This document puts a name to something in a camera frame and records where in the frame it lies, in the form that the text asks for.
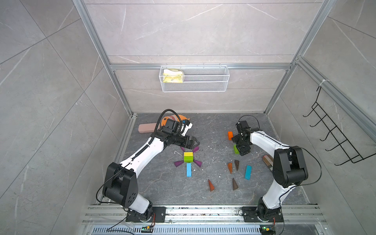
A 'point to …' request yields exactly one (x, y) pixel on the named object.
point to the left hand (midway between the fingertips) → (194, 140)
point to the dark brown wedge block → (234, 184)
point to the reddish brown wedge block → (211, 186)
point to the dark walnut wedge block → (236, 162)
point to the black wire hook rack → (341, 140)
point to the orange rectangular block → (230, 135)
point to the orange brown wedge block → (230, 165)
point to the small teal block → (248, 172)
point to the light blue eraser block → (189, 173)
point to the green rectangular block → (188, 158)
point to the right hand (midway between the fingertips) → (235, 145)
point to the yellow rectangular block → (188, 153)
